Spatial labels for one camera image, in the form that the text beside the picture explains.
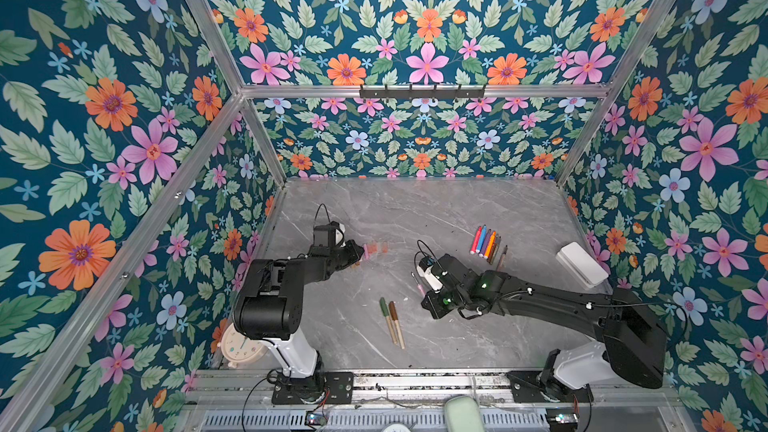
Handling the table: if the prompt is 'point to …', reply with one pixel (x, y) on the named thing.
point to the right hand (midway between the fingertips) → (421, 302)
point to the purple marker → (485, 243)
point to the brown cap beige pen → (394, 316)
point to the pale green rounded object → (462, 414)
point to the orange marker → (490, 245)
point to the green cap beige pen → (385, 311)
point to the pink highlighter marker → (475, 240)
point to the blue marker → (481, 239)
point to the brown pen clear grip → (496, 249)
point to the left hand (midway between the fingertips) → (366, 241)
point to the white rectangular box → (589, 274)
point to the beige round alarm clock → (236, 347)
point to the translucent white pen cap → (385, 247)
